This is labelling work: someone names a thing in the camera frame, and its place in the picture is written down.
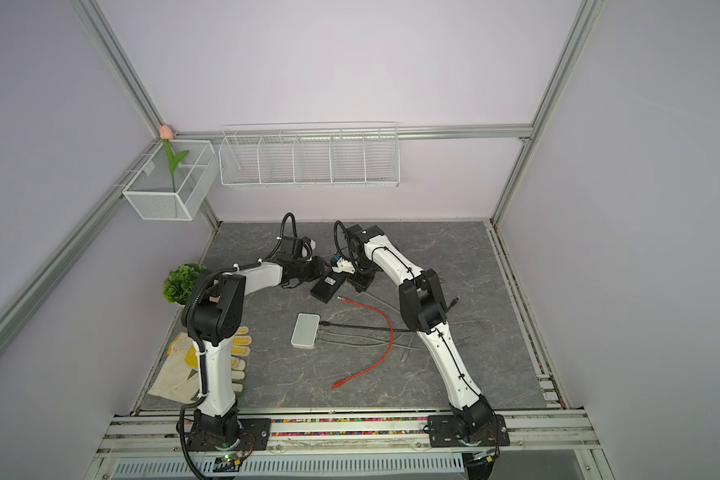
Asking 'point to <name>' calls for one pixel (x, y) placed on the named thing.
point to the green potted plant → (178, 283)
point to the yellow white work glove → (178, 379)
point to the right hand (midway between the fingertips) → (363, 287)
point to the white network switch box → (305, 329)
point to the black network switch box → (329, 285)
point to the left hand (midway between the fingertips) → (332, 270)
